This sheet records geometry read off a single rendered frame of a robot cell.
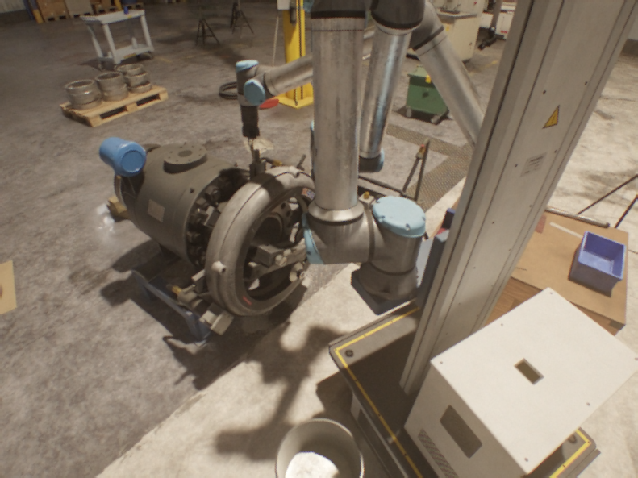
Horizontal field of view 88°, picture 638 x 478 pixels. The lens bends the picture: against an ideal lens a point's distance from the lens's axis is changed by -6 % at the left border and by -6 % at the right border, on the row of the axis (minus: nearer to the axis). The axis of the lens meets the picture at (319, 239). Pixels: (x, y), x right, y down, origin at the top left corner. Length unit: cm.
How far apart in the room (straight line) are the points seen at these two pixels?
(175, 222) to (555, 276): 190
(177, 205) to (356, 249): 103
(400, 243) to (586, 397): 65
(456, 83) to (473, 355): 86
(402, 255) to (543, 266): 125
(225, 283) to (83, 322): 128
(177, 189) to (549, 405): 163
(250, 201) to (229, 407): 105
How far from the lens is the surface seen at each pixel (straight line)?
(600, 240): 233
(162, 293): 214
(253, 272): 154
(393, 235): 94
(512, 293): 205
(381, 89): 98
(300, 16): 497
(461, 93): 133
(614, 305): 213
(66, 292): 283
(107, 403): 217
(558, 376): 121
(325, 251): 93
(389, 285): 106
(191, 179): 178
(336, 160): 84
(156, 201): 187
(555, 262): 219
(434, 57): 130
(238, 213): 141
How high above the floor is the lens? 174
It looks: 41 degrees down
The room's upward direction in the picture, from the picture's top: straight up
